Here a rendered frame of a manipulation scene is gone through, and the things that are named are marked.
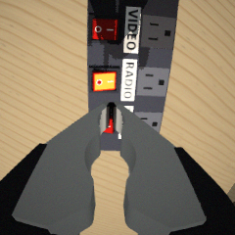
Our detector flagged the black power strip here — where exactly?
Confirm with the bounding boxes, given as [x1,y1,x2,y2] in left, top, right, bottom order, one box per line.
[87,0,178,133]

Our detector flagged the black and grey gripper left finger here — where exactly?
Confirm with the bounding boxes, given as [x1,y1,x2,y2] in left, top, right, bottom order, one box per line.
[0,101,112,235]

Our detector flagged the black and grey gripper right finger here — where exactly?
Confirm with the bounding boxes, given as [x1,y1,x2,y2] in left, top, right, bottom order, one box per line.
[112,101,235,235]

